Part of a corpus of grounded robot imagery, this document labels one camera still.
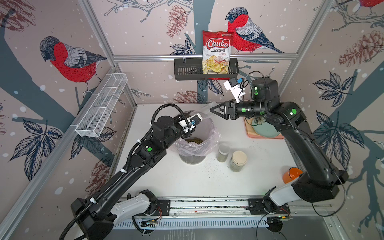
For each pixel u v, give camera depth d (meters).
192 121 0.53
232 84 0.51
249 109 0.48
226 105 0.50
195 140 0.98
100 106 0.78
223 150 0.82
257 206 0.73
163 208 0.73
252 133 1.01
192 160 0.83
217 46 0.83
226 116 0.51
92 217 0.37
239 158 0.76
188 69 0.95
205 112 0.59
